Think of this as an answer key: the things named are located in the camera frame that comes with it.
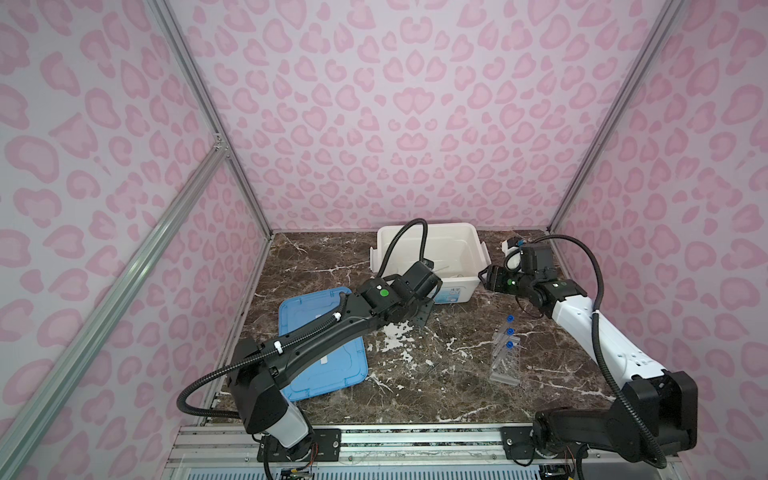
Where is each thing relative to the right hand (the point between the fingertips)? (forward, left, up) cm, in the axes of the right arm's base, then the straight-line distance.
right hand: (489, 272), depth 83 cm
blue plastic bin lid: (-20, +39, -19) cm, 48 cm away
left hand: (-10, +19, +2) cm, 21 cm away
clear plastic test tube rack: (-17, -6, -19) cm, 26 cm away
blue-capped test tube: (-19, -3, -4) cm, 20 cm away
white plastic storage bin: (+18, +5, -12) cm, 22 cm away
